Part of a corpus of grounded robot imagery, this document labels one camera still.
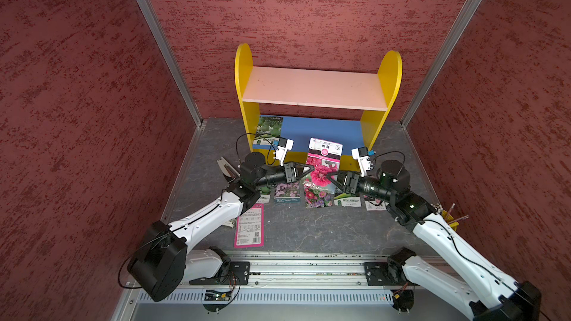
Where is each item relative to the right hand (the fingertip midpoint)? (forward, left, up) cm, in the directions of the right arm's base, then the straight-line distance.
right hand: (329, 181), depth 70 cm
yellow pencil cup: (-7, -44, -16) cm, 47 cm away
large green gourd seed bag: (+7, +24, -24) cm, 35 cm away
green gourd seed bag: (+5, -11, -25) cm, 28 cm away
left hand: (+2, +5, +3) cm, 6 cm away
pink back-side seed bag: (-6, +29, -24) cm, 38 cm away
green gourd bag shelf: (+32, +22, -10) cm, 40 cm away
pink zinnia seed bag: (+6, +2, -24) cm, 25 cm away
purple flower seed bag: (+7, +15, -23) cm, 28 cm away
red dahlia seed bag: (+7, +1, +4) cm, 8 cm away
